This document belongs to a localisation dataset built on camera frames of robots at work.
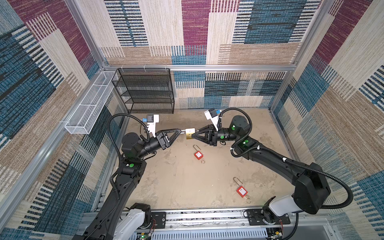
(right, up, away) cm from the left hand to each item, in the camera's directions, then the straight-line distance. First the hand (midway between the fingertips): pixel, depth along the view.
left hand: (180, 130), depth 62 cm
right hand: (+5, -3, +2) cm, 6 cm away
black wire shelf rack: (-29, +27, +48) cm, 63 cm away
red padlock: (+31, -33, +19) cm, 49 cm away
